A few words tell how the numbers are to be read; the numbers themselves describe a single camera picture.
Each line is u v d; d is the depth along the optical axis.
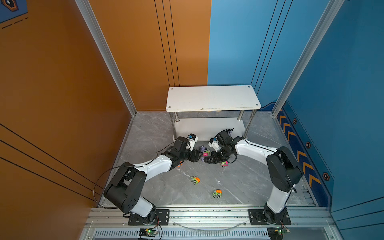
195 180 0.83
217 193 0.79
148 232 0.71
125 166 0.47
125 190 0.44
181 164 0.77
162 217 0.74
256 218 0.72
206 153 0.94
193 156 0.77
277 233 0.70
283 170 0.49
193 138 0.79
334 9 0.70
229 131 0.94
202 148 0.96
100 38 0.79
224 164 0.89
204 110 0.75
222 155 0.77
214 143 0.85
